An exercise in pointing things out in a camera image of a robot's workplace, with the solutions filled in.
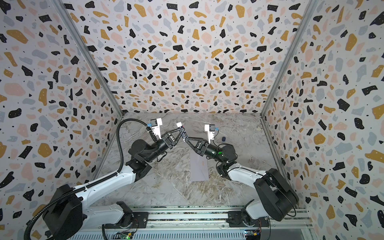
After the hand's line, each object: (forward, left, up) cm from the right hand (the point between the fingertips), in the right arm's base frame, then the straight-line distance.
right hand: (184, 140), depth 64 cm
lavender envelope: (+3, -5, -34) cm, 35 cm away
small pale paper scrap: (+35, -50, -35) cm, 71 cm away
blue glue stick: (+6, +2, +3) cm, 7 cm away
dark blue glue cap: (+23, -22, -31) cm, 45 cm away
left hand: (+3, 0, +4) cm, 5 cm away
